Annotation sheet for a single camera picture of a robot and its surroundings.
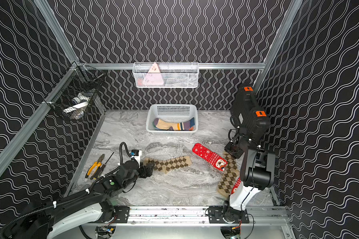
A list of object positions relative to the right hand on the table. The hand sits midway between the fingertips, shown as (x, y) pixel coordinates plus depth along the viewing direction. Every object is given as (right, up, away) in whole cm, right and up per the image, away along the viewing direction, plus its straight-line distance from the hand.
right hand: (230, 151), depth 96 cm
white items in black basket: (-84, +28, -20) cm, 91 cm away
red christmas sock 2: (-1, -17, -13) cm, 21 cm away
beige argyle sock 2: (-3, -13, -9) cm, 16 cm away
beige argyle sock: (-41, -8, -6) cm, 42 cm away
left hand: (-49, -4, -15) cm, 51 cm away
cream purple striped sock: (-47, +18, +11) cm, 51 cm away
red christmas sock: (-10, -5, -4) cm, 12 cm away
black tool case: (+8, +24, -3) cm, 26 cm away
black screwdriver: (-80, -10, -7) cm, 81 cm away
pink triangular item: (-48, +46, -6) cm, 67 cm away
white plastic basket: (-39, +21, +18) cm, 48 cm away
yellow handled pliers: (-85, -10, -6) cm, 86 cm away
